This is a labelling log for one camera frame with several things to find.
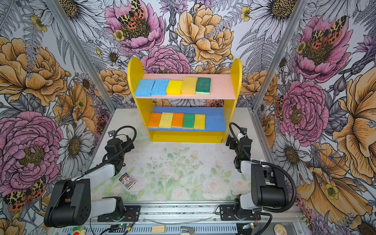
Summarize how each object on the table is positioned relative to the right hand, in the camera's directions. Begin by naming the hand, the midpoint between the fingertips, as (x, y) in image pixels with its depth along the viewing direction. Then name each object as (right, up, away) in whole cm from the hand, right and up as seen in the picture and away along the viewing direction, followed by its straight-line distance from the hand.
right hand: (236, 139), depth 93 cm
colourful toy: (-80, -39, -24) cm, 93 cm away
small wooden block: (-43, -40, -23) cm, 63 cm away
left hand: (-70, -3, -2) cm, 70 cm away
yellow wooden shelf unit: (-10, +12, +3) cm, 16 cm away
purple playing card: (-64, -22, -10) cm, 68 cm away
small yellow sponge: (-23, +11, +1) cm, 25 cm away
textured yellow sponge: (-44, +12, +1) cm, 46 cm away
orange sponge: (-51, +12, +1) cm, 52 cm away
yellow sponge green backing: (-30, +11, +1) cm, 32 cm away
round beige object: (+14, -40, -23) cm, 48 cm away
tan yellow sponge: (-37, +12, +1) cm, 39 cm away
